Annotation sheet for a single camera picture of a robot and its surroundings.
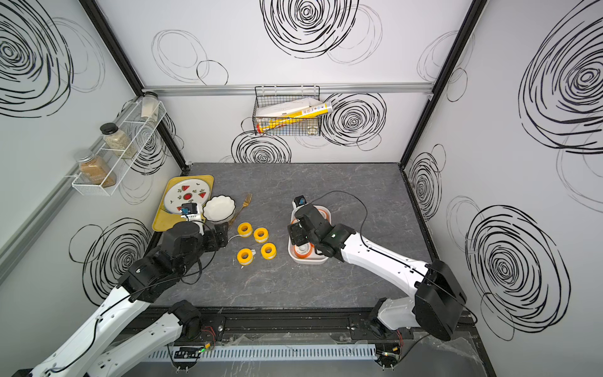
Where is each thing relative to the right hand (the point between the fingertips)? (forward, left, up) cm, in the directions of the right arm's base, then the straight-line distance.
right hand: (296, 227), depth 80 cm
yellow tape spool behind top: (+6, +22, -13) cm, 26 cm away
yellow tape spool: (-2, +11, -14) cm, 18 cm away
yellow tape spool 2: (-5, +20, -14) cm, 25 cm away
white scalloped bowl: (+16, +35, -14) cm, 41 cm away
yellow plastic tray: (+11, +57, -14) cm, 60 cm away
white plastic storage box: (-3, -7, -16) cm, 18 cm away
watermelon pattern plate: (+26, +53, -14) cm, 61 cm away
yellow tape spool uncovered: (+4, +15, -14) cm, 21 cm away
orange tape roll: (-2, -2, -14) cm, 14 cm away
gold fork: (+20, +25, -16) cm, 36 cm away
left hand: (-4, +24, +8) cm, 26 cm away
